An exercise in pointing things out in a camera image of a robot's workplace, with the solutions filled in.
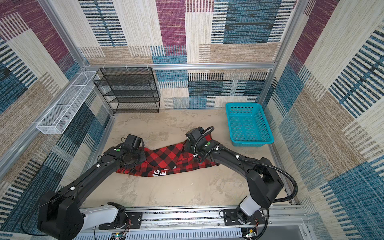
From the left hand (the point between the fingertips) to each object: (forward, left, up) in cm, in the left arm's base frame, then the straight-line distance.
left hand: (143, 156), depth 84 cm
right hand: (+3, -24, +2) cm, 25 cm away
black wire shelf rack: (+49, +18, +9) cm, 53 cm away
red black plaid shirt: (+1, -9, -6) cm, 11 cm away
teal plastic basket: (+30, -68, -10) cm, 75 cm away
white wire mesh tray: (+16, +36, +23) cm, 46 cm away
